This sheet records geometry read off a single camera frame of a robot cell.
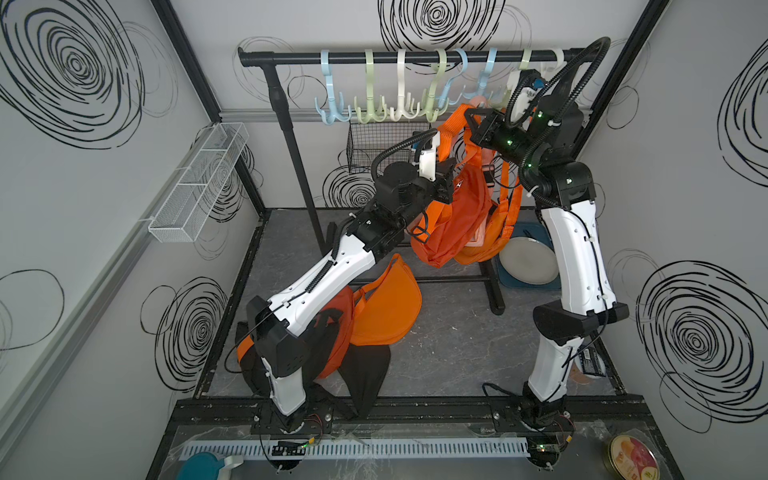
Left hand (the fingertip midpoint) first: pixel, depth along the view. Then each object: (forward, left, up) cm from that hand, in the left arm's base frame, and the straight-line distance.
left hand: (456, 159), depth 62 cm
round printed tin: (-47, -42, -44) cm, 77 cm away
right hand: (+5, -2, +8) cm, 10 cm away
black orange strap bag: (-30, +20, -48) cm, 60 cm away
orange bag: (-11, +14, -47) cm, 50 cm away
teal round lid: (-51, +52, -43) cm, 84 cm away
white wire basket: (-5, +65, -16) cm, 67 cm away
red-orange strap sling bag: (-14, +27, -42) cm, 52 cm away
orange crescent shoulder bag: (+1, -16, -21) cm, 26 cm away
